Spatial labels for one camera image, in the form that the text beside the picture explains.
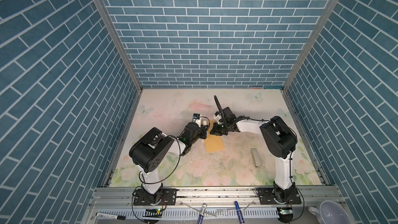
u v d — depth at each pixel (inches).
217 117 36.6
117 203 28.6
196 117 32.5
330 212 27.3
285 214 29.0
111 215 26.8
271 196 29.0
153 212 28.4
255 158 33.1
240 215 26.9
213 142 36.2
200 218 26.6
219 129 34.4
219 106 33.4
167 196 29.1
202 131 36.0
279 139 20.9
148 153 18.9
